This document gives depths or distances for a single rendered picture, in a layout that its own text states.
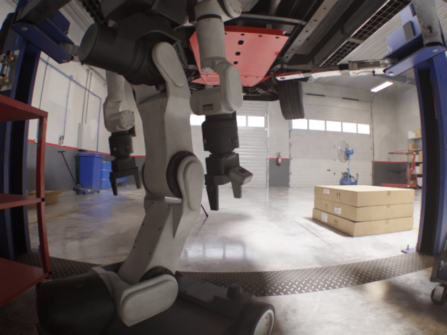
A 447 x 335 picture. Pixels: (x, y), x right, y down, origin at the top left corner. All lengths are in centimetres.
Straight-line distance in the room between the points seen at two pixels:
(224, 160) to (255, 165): 973
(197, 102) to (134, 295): 50
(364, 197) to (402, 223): 63
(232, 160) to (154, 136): 26
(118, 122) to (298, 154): 1015
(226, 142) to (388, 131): 1290
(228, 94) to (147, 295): 52
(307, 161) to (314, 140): 95
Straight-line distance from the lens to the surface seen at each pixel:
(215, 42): 63
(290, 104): 285
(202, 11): 67
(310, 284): 144
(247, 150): 1029
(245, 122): 1045
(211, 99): 59
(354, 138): 1213
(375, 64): 223
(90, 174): 714
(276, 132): 1056
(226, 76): 58
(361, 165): 1223
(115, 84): 93
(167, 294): 73
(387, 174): 1312
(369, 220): 268
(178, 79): 73
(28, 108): 115
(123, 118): 88
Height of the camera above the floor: 62
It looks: 1 degrees up
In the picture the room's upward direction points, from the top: 1 degrees clockwise
